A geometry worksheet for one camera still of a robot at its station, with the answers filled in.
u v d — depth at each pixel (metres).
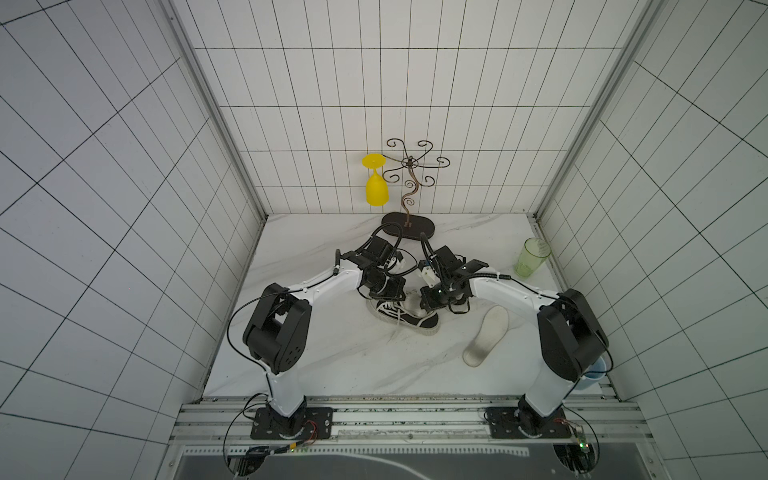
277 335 0.47
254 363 0.50
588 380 0.73
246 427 0.73
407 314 0.85
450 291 0.66
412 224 1.15
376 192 0.99
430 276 0.82
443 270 0.71
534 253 0.92
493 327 0.89
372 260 0.71
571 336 0.46
